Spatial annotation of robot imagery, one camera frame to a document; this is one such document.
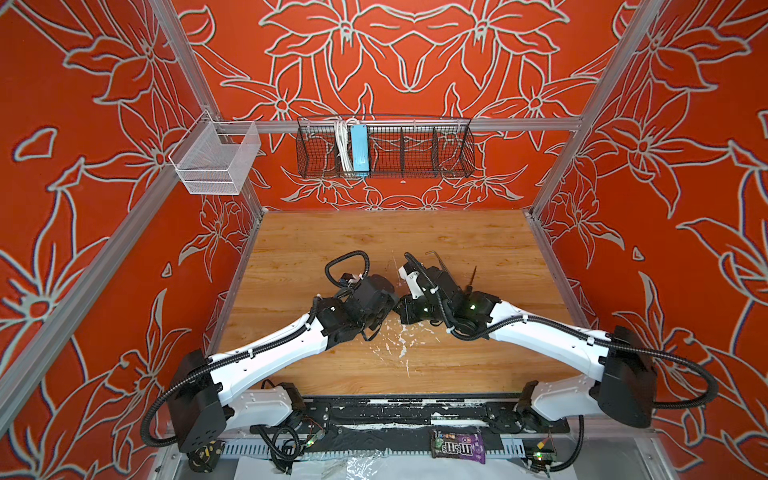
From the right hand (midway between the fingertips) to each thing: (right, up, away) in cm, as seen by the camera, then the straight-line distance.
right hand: (386, 306), depth 75 cm
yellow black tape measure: (-41, -32, -9) cm, 53 cm away
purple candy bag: (+17, -31, -7) cm, 36 cm away
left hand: (+4, +3, 0) cm, 5 cm away
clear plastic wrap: (-7, -35, -8) cm, 37 cm away
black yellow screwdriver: (+28, +1, +21) cm, 35 cm away
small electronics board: (+36, -35, -7) cm, 50 cm away
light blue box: (-8, +44, +14) cm, 47 cm away
